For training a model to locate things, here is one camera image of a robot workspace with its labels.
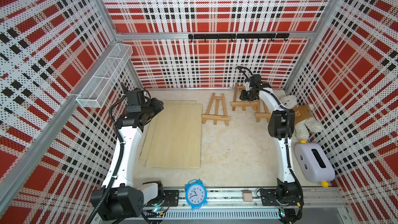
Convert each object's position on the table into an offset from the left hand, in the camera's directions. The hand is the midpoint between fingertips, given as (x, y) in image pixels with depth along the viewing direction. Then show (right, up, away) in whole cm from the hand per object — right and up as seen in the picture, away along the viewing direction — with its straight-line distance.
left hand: (163, 103), depth 77 cm
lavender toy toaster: (+77, -30, +1) cm, 82 cm away
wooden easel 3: (+48, 0, +30) cm, 56 cm away
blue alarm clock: (+17, -43, -4) cm, 47 cm away
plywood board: (+3, -23, +17) cm, 29 cm away
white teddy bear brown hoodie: (+81, -11, +17) cm, 83 cm away
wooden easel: (+59, -8, +30) cm, 66 cm away
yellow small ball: (+78, -38, -4) cm, 87 cm away
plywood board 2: (-15, -15, +24) cm, 31 cm away
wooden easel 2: (+28, -9, +27) cm, 40 cm away
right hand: (+47, +5, +29) cm, 56 cm away
